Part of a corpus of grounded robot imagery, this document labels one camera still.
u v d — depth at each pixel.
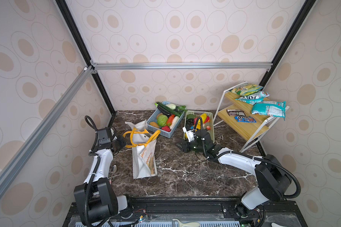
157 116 1.12
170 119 1.05
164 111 1.10
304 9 0.69
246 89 0.78
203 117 1.03
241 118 0.92
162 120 1.03
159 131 0.78
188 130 0.75
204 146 0.65
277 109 0.70
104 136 0.65
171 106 1.13
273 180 0.44
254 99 0.74
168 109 1.12
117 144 0.78
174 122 1.06
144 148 0.76
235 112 0.95
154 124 1.04
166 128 1.03
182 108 1.09
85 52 0.84
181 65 0.86
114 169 0.87
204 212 0.76
